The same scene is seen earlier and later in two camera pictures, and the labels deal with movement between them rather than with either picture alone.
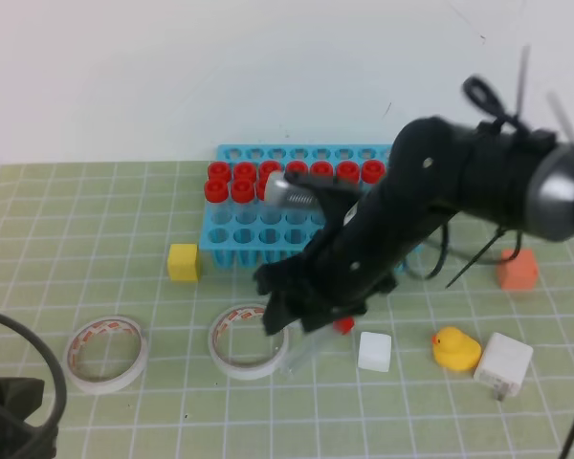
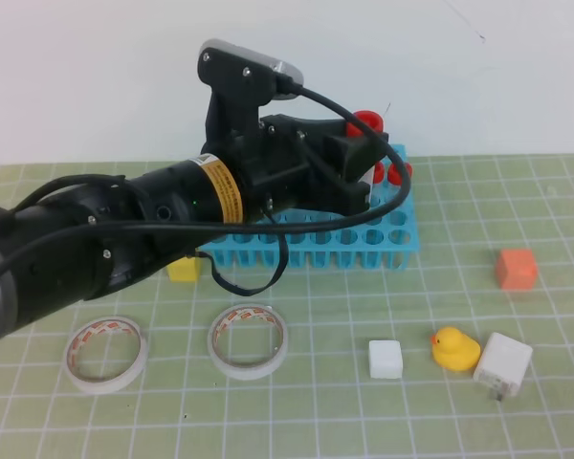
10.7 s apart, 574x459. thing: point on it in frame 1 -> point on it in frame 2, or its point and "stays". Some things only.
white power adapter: x=504 y=365 stays
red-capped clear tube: x=312 y=340 -> x=352 y=131
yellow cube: x=182 y=262 stays
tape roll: x=253 y=372 stays
